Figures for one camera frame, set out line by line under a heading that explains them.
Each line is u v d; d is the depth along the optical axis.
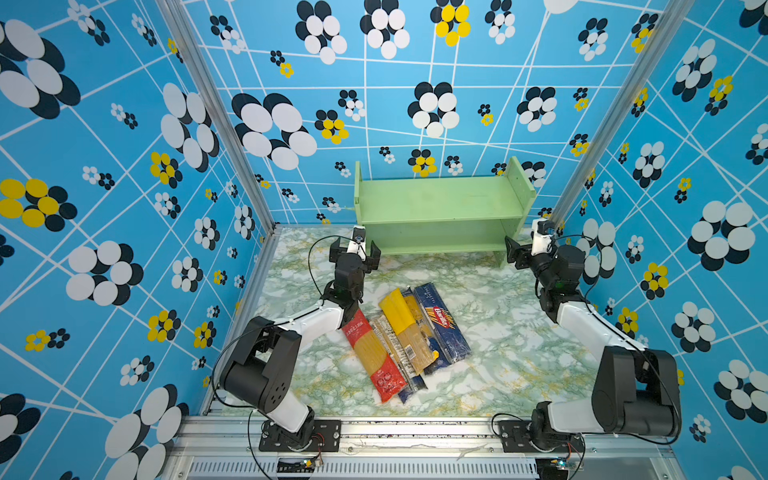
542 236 0.71
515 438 0.72
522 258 0.76
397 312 0.91
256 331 0.47
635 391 0.42
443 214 0.87
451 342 0.86
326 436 0.74
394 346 0.86
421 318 0.92
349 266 0.67
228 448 0.75
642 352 0.45
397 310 0.91
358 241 0.72
